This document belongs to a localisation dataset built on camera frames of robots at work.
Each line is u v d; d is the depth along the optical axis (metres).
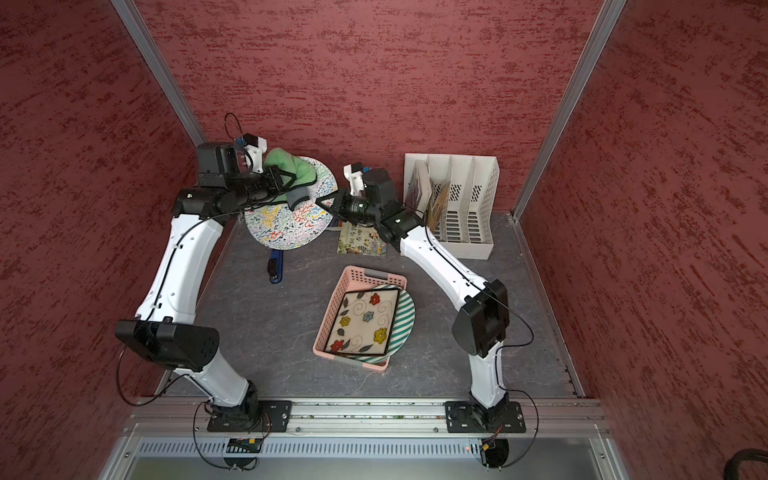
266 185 0.64
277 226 0.72
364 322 0.86
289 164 0.71
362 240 1.10
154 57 0.78
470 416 0.66
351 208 0.66
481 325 0.47
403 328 0.79
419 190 0.94
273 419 0.74
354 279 0.97
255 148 0.64
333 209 0.64
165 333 0.42
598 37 0.74
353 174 0.69
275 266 1.00
